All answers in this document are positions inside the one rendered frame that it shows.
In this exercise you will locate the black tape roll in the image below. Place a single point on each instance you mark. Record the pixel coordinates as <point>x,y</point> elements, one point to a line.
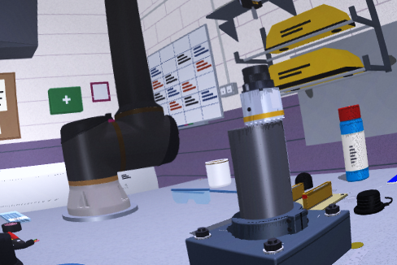
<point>11,226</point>

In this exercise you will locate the magenta framed wall sign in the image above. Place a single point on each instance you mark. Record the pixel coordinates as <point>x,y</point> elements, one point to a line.
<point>100,91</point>

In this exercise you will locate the black handwheel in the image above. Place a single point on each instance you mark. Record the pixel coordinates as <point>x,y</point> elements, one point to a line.
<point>256,76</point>

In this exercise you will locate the black bolt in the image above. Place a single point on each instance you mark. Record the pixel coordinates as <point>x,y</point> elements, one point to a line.
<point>201,231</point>
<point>332,209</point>
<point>273,245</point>

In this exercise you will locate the grey round base plate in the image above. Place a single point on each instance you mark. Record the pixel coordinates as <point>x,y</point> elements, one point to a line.
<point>130,209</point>

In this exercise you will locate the yellow disc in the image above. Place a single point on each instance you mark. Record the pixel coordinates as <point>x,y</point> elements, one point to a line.
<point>356,245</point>

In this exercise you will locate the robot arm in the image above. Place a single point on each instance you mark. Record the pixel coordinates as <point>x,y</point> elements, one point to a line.
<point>124,41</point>

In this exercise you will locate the dark blue clamp collar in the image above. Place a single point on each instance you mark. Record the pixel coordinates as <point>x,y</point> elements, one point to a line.
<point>263,227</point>

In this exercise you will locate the light blue card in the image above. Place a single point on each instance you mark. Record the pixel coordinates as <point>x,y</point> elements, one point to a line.
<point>14,216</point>

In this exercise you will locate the black round knob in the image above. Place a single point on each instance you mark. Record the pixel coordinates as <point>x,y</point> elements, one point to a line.
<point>304,179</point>

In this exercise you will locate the white mug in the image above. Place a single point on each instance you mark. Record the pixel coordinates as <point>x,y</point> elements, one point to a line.
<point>218,174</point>

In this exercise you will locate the yellow case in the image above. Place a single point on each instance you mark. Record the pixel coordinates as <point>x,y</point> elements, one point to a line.
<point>316,20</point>
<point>322,64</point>

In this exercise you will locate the dark blue base block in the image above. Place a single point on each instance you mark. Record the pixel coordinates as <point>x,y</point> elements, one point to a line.
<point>316,236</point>

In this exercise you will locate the white schedule board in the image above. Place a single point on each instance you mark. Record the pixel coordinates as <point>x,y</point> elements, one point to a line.
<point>192,84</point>

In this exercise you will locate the green first aid box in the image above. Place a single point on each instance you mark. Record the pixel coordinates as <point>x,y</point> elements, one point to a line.
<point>65,99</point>

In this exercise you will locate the grey cylinder post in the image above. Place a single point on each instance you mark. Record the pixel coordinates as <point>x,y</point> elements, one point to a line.
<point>260,171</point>

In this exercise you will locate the white blue red-capped bottle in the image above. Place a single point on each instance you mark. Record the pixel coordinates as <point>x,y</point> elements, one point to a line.
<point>353,146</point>

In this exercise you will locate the grey wall socket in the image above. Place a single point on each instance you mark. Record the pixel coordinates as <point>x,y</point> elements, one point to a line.
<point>229,90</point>

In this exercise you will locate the grey wall panel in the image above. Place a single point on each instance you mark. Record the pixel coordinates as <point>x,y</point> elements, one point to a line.
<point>322,121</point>

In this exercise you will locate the yellow key tray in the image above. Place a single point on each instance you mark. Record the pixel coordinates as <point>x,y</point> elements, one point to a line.
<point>321,191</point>

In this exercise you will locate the dark grey wall rack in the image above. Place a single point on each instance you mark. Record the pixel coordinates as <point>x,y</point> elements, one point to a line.
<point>376,28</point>

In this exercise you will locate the blue flat object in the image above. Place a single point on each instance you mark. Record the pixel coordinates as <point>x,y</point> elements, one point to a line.
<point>394,179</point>

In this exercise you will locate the cork notice board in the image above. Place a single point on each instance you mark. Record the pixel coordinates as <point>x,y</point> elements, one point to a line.
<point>14,106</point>

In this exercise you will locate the dark grey wall cabinet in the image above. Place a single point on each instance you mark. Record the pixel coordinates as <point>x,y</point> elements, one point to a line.
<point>17,16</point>

